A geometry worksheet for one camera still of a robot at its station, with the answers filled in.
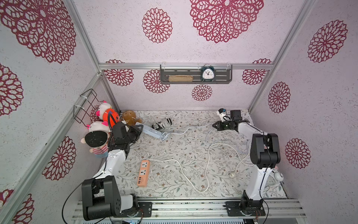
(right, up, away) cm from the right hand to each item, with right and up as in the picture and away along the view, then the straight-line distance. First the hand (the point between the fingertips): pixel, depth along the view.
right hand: (214, 122), depth 100 cm
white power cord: (-8, -27, -10) cm, 30 cm away
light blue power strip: (-44, -5, -15) cm, 47 cm away
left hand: (-48, -2, -14) cm, 50 cm away
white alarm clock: (+26, -29, -26) cm, 47 cm away
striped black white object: (-39, -1, +6) cm, 39 cm away
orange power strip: (-47, -31, -17) cm, 58 cm away
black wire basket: (-78, +11, -22) cm, 82 cm away
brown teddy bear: (-64, +4, +6) cm, 64 cm away
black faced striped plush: (-71, -9, -24) cm, 75 cm away
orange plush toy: (-61, +3, -29) cm, 67 cm away
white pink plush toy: (-78, +10, -6) cm, 79 cm away
